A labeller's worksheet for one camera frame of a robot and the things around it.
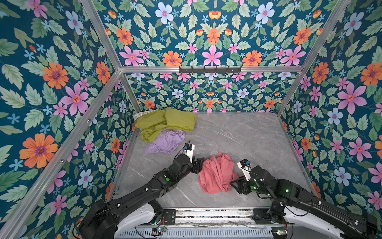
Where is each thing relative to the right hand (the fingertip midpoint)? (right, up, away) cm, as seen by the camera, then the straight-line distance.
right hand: (233, 181), depth 73 cm
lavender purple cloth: (-39, +17, +25) cm, 50 cm away
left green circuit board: (-36, -22, -3) cm, 42 cm away
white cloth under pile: (-66, +36, +38) cm, 85 cm away
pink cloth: (-8, +2, +5) cm, 10 cm away
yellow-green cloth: (-52, +30, +32) cm, 68 cm away
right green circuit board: (+22, -24, -3) cm, 32 cm away
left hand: (-15, +12, +3) cm, 20 cm away
